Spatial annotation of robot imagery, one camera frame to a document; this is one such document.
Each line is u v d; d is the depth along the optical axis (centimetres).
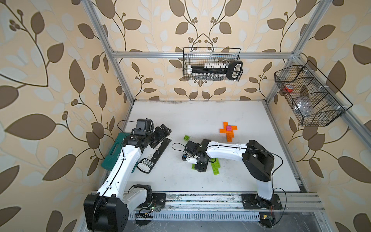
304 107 70
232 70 84
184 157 79
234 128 102
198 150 65
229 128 101
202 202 75
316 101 72
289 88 81
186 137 98
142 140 55
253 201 73
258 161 49
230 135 99
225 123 105
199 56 91
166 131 73
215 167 85
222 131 101
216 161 87
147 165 86
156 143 71
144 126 60
